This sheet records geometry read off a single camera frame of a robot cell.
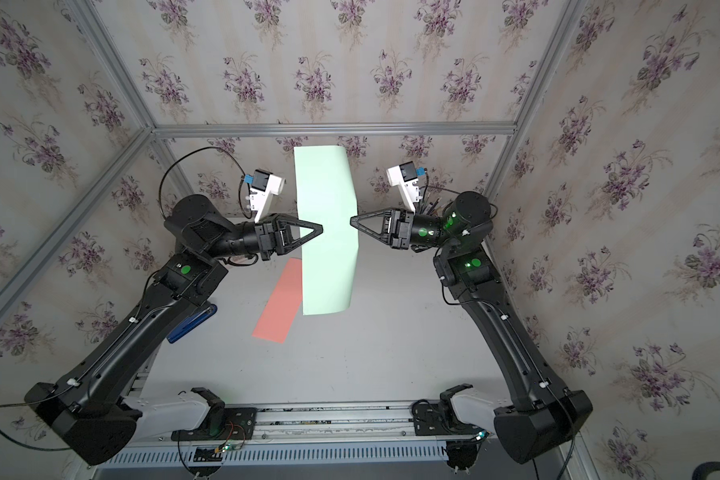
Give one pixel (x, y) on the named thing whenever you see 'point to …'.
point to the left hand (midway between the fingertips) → (320, 236)
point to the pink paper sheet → (283, 305)
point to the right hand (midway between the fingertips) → (359, 230)
